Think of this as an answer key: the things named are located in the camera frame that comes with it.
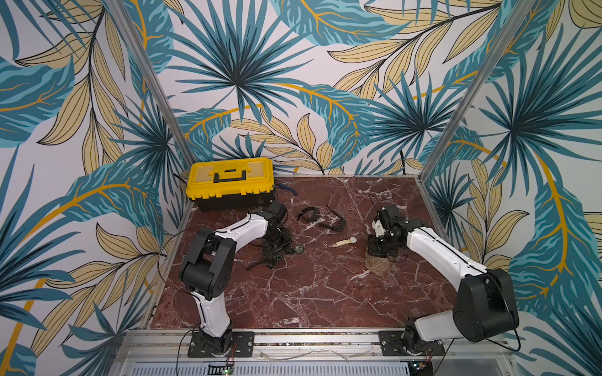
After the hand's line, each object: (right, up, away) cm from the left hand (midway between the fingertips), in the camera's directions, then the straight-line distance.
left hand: (288, 252), depth 90 cm
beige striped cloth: (+36, -6, 0) cm, 36 cm away
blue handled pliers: (-4, +27, +26) cm, 38 cm away
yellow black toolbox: (-23, +26, +2) cm, 35 cm away
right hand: (+30, +1, -4) cm, 31 cm away
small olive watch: (+4, +1, +4) cm, 6 cm away
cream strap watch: (+25, +3, +6) cm, 26 cm away
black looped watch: (+21, +9, +10) cm, 25 cm away
